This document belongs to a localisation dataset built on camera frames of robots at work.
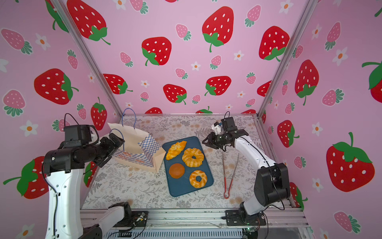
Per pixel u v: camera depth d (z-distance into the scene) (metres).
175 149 0.96
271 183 0.44
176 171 0.87
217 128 0.80
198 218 0.76
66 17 0.71
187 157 0.93
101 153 0.56
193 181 0.84
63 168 0.39
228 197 0.80
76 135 0.45
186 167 0.90
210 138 0.73
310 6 0.68
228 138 0.62
